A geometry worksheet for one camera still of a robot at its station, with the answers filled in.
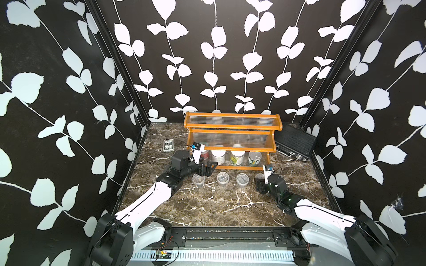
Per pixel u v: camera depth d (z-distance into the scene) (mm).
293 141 1074
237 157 918
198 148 705
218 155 912
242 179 877
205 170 712
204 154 958
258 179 846
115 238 391
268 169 763
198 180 862
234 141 1104
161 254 704
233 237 761
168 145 1070
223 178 878
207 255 703
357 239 413
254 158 932
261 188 780
